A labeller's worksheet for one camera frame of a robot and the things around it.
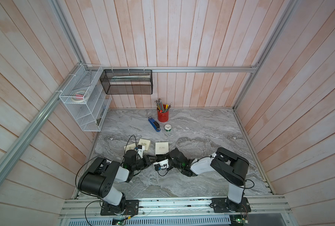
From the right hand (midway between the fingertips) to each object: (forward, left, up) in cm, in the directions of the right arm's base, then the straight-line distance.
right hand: (160, 154), depth 91 cm
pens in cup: (+35, 0, +8) cm, 36 cm away
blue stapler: (+23, +5, +2) cm, 24 cm away
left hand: (-4, +2, 0) cm, 5 cm away
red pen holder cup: (+29, -1, +4) cm, 29 cm away
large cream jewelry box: (+4, -1, +1) cm, 4 cm away
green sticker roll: (+22, -5, 0) cm, 22 cm away
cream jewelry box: (+8, +10, 0) cm, 13 cm away
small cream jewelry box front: (+4, +21, +2) cm, 22 cm away
